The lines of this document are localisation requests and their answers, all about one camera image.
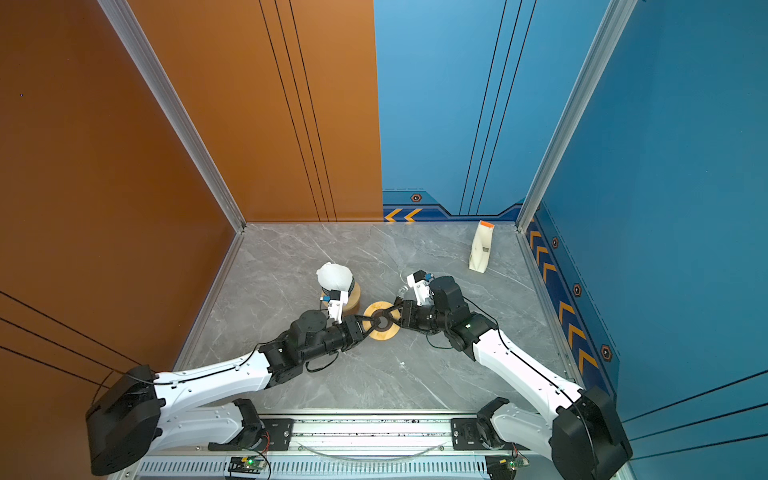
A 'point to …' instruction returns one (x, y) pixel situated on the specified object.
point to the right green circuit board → (519, 461)
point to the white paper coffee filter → (335, 276)
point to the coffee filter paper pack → (480, 253)
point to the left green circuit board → (253, 464)
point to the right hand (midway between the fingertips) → (385, 316)
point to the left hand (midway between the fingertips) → (382, 322)
